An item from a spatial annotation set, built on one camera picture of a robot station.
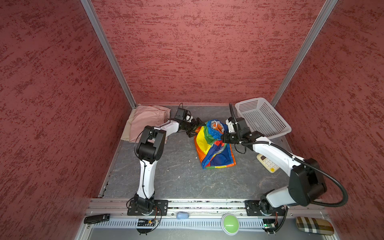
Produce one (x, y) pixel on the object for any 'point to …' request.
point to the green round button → (230, 224)
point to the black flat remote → (95, 218)
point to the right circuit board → (270, 225)
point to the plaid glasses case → (314, 225)
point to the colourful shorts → (213, 152)
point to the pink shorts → (143, 116)
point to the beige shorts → (126, 135)
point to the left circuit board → (144, 226)
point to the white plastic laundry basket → (261, 116)
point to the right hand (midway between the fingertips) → (220, 139)
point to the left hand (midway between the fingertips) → (202, 130)
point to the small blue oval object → (182, 215)
